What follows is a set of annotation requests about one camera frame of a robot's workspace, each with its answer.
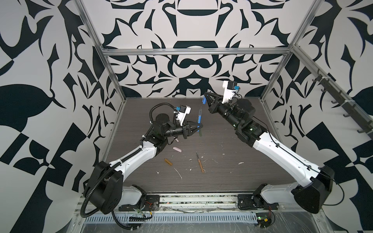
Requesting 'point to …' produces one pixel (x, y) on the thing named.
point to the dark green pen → (200, 133)
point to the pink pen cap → (177, 149)
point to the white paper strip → (181, 177)
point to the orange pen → (200, 163)
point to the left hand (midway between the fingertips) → (203, 123)
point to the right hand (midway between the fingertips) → (206, 92)
